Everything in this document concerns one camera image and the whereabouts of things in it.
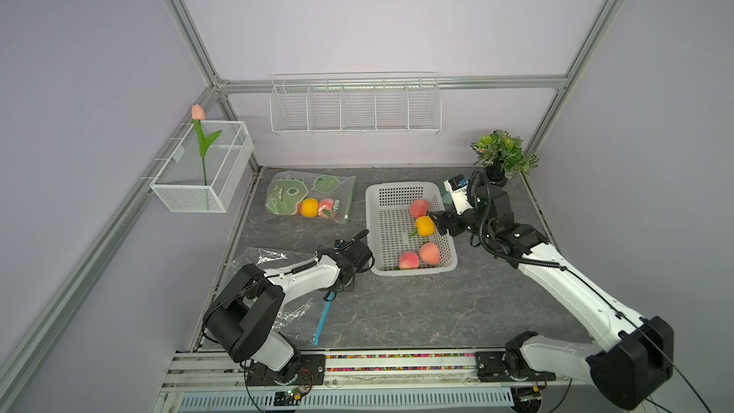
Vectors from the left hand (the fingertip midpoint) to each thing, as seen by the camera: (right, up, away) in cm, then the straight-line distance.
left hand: (335, 283), depth 88 cm
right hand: (+31, +25, -8) cm, 41 cm away
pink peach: (-5, +24, +13) cm, 28 cm away
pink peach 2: (+28, +22, +12) cm, 38 cm away
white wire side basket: (-34, +30, -20) cm, 50 cm away
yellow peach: (-12, +23, +15) cm, 29 cm away
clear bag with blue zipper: (-10, -10, -5) cm, 15 cm away
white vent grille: (+42, -23, -17) cm, 51 cm away
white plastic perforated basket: (+18, +16, +14) cm, 28 cm away
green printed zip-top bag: (-12, +28, +18) cm, 35 cm away
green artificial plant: (+53, +42, +4) cm, 68 cm away
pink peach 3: (+23, +7, -1) cm, 24 cm away
